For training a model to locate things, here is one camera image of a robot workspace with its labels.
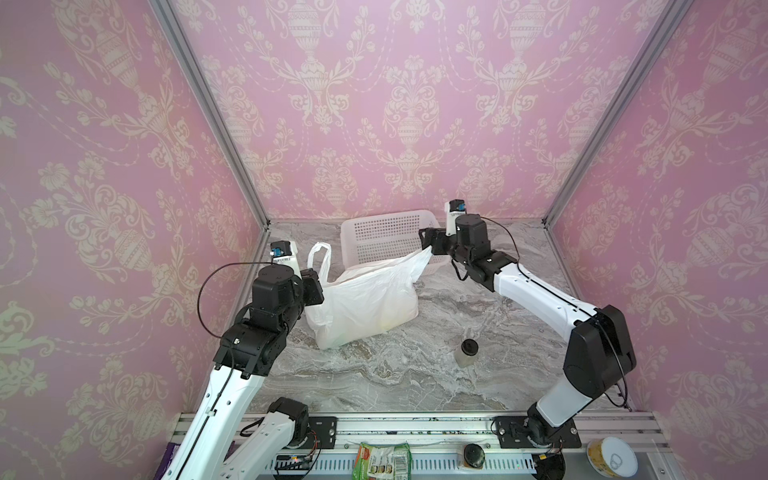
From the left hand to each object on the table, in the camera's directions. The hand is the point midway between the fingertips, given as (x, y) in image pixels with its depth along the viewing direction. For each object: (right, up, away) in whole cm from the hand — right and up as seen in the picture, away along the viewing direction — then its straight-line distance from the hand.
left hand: (316, 271), depth 69 cm
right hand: (+30, +11, +17) cm, 36 cm away
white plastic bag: (+11, -8, +7) cm, 15 cm away
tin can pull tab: (+66, -41, -3) cm, 78 cm away
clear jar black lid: (+37, -23, +9) cm, 44 cm away
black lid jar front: (+36, -42, 0) cm, 56 cm away
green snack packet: (+15, -45, +1) cm, 47 cm away
